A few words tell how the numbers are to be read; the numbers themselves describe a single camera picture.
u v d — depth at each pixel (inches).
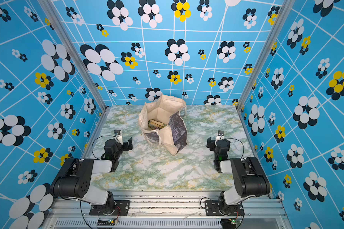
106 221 28.2
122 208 28.9
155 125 40.2
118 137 31.7
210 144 33.6
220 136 31.0
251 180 17.6
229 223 27.5
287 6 26.7
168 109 40.1
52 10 27.5
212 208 28.5
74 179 18.0
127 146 33.5
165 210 29.1
